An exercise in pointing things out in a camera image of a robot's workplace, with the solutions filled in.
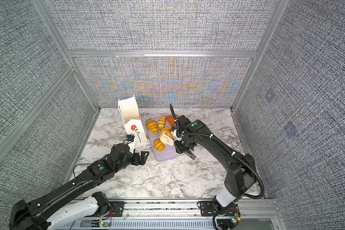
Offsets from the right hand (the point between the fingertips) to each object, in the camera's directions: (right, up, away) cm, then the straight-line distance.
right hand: (180, 148), depth 81 cm
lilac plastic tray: (-6, -5, +12) cm, 15 cm away
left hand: (-21, -2, -3) cm, 21 cm away
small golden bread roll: (-13, +14, +25) cm, 32 cm away
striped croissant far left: (-19, +12, +22) cm, 32 cm away
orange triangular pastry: (-5, +16, +25) cm, 31 cm away
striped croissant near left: (-14, 0, +12) cm, 18 cm away
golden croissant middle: (-9, +9, +20) cm, 23 cm away
